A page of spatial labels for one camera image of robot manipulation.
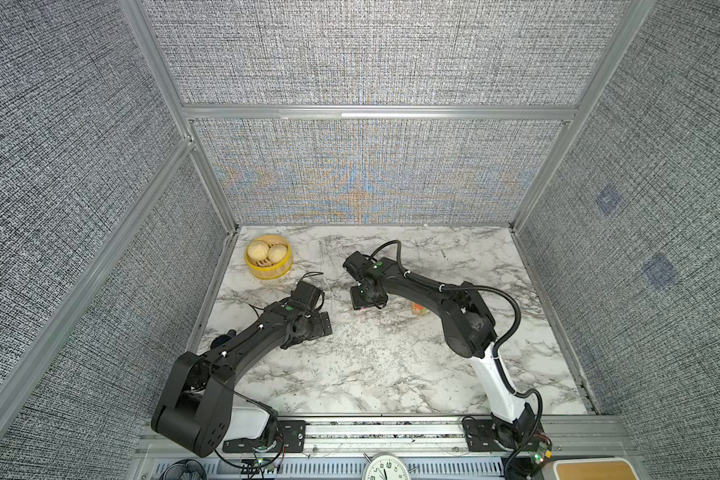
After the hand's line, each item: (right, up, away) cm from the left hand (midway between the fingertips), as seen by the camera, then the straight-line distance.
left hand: (315, 331), depth 88 cm
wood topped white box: (+65, -25, -22) cm, 73 cm away
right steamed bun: (-16, +23, +15) cm, 32 cm away
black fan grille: (-26, -26, -21) cm, 42 cm away
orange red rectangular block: (+26, +12, -24) cm, 37 cm away
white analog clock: (+19, -24, -22) cm, 38 cm away
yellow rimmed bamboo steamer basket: (-20, +18, +15) cm, 30 cm away
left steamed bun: (-22, +24, +15) cm, 36 cm away
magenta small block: (+14, +7, 0) cm, 16 cm away
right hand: (+14, +7, +9) cm, 18 cm away
